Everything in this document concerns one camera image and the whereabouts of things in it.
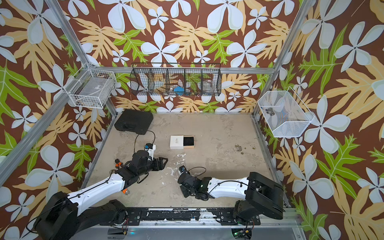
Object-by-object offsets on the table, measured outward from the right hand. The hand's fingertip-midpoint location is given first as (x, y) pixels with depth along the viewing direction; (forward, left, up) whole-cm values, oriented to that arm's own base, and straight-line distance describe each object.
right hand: (181, 186), depth 83 cm
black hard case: (+45, +36, +6) cm, 58 cm away
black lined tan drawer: (+30, -3, 0) cm, 30 cm away
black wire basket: (+59, +4, +31) cm, 67 cm away
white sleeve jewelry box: (+28, +4, +3) cm, 28 cm away
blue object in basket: (+51, +2, +28) cm, 58 cm away
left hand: (+13, +10, +9) cm, 19 cm away
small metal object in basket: (+35, -52, +25) cm, 67 cm away
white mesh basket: (+31, -59, +26) cm, 71 cm away
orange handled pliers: (+13, +39, +1) cm, 42 cm away
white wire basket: (+45, +53, +34) cm, 78 cm away
